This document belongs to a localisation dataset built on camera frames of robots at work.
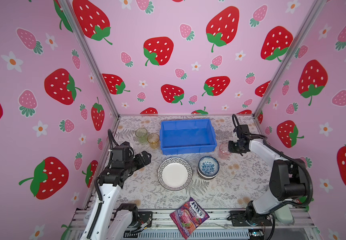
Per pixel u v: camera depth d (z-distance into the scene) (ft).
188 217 2.40
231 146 2.78
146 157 2.25
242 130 2.43
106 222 1.42
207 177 2.62
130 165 2.04
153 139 3.44
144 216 2.49
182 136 3.66
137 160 2.21
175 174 2.90
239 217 2.44
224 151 3.22
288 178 1.50
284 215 2.40
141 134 3.45
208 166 2.80
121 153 1.82
